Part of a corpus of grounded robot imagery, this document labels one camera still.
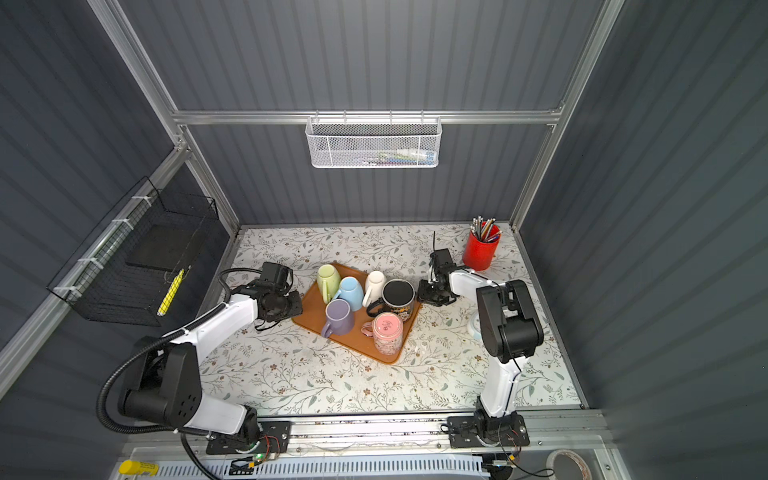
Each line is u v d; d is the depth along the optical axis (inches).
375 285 36.0
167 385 17.0
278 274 28.6
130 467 24.8
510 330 20.1
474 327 35.2
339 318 33.9
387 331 31.6
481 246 38.2
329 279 36.8
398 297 34.2
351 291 35.6
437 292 32.5
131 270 28.6
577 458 27.3
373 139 39.0
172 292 27.2
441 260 32.0
